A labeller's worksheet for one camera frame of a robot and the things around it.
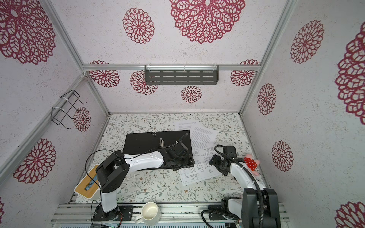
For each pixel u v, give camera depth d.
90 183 0.80
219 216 0.73
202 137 1.06
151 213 0.76
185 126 1.13
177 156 0.70
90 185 0.80
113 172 0.48
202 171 0.90
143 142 1.03
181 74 0.95
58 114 0.73
